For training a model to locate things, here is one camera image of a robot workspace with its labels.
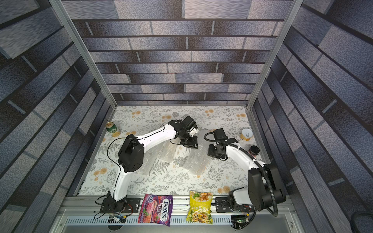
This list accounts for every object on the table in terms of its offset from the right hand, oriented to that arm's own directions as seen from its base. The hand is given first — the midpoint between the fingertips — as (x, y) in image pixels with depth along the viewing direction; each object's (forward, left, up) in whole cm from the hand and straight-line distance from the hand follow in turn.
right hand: (211, 152), depth 89 cm
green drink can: (+13, +66, +8) cm, 68 cm away
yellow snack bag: (-31, +8, +1) cm, 32 cm away
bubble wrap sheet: (-7, +10, +4) cm, 13 cm away
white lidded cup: (+14, -25, 0) cm, 29 cm away
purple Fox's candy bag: (-31, +30, -1) cm, 43 cm away
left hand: (+1, +8, +4) cm, 10 cm away
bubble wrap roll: (-1, +31, 0) cm, 31 cm away
